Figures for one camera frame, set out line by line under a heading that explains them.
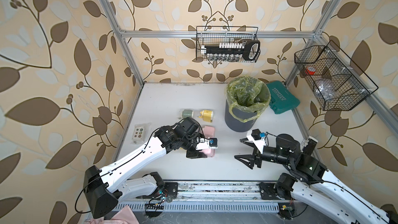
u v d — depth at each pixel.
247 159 0.57
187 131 0.57
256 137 0.55
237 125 0.96
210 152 0.65
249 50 0.84
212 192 0.75
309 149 0.87
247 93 0.85
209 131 0.89
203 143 0.60
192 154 0.62
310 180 0.48
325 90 0.70
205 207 0.71
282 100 1.05
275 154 0.56
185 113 0.96
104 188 0.38
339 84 0.72
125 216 0.69
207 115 0.96
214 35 0.91
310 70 0.81
